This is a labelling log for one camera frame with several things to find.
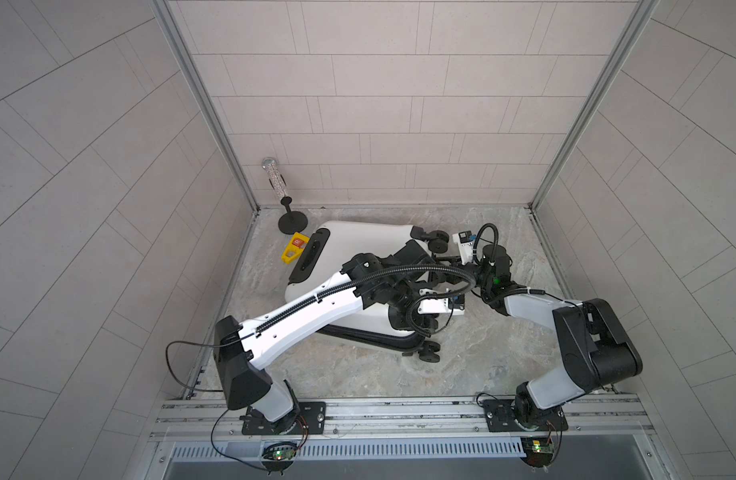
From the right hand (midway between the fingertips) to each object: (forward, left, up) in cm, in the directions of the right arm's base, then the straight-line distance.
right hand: (436, 260), depth 88 cm
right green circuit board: (-45, -18, -13) cm, 51 cm away
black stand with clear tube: (+25, +49, -6) cm, 55 cm away
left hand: (-23, +5, +10) cm, 25 cm away
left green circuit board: (-44, +40, -7) cm, 60 cm away
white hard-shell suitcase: (-3, +31, +10) cm, 33 cm away
